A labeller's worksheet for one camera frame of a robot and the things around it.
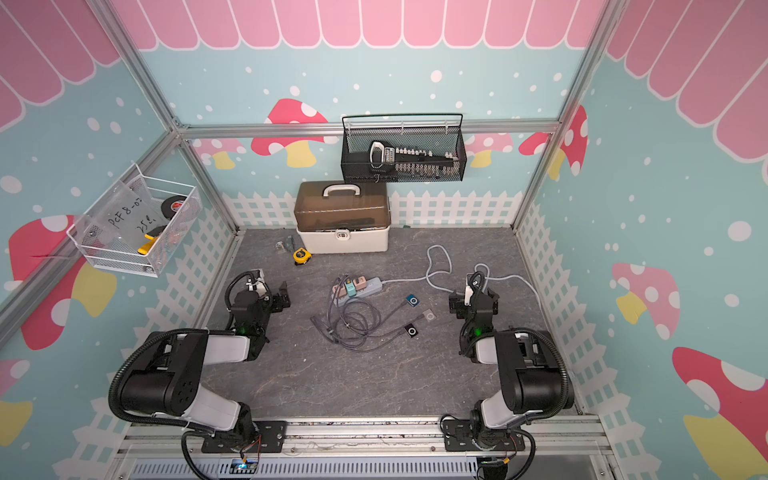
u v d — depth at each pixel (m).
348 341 0.90
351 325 0.92
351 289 0.94
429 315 0.96
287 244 1.13
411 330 0.92
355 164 0.93
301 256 1.09
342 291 0.94
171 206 0.79
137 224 0.69
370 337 0.92
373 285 1.00
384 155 0.89
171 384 0.45
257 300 0.74
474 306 0.70
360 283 0.96
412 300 0.99
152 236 0.63
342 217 0.99
